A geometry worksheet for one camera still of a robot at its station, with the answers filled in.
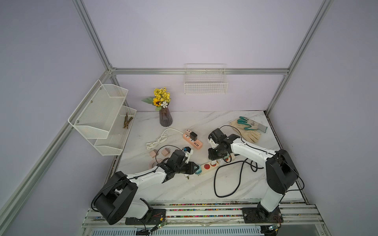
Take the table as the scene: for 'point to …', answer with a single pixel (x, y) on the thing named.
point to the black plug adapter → (193, 136)
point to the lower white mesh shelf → (118, 134)
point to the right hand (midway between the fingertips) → (213, 158)
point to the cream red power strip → (207, 166)
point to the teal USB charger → (198, 171)
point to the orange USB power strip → (196, 144)
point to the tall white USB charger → (213, 162)
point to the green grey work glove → (254, 126)
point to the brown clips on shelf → (126, 121)
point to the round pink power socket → (154, 162)
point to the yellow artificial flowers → (161, 99)
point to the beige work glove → (251, 135)
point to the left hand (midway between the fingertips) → (196, 168)
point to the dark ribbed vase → (166, 118)
